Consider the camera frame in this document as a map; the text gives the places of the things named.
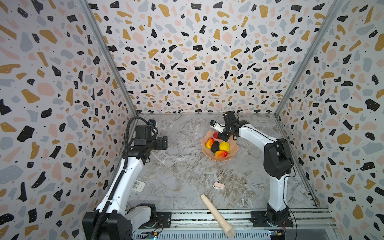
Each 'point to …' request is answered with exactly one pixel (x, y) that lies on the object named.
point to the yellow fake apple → (224, 146)
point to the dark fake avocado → (215, 147)
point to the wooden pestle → (230, 232)
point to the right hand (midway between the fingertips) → (219, 129)
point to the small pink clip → (218, 185)
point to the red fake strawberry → (215, 135)
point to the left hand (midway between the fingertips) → (157, 136)
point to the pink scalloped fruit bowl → (218, 149)
